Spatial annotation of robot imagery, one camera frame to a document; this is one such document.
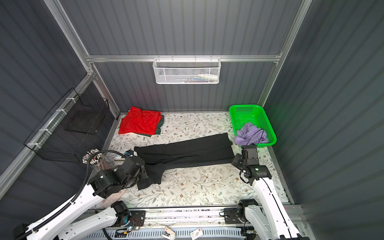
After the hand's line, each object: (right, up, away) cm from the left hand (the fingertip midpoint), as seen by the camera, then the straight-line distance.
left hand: (148, 169), depth 74 cm
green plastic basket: (+60, +31, +42) cm, 80 cm away
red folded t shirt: (-18, +26, +34) cm, 47 cm away
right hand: (+47, +3, +7) cm, 48 cm away
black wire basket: (-39, +16, -1) cm, 42 cm away
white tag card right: (+24, -29, -5) cm, 38 cm away
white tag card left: (+11, -28, -6) cm, 31 cm away
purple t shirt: (+61, +16, +27) cm, 69 cm away
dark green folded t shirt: (-4, +19, +34) cm, 39 cm away
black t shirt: (+2, +2, +16) cm, 16 cm away
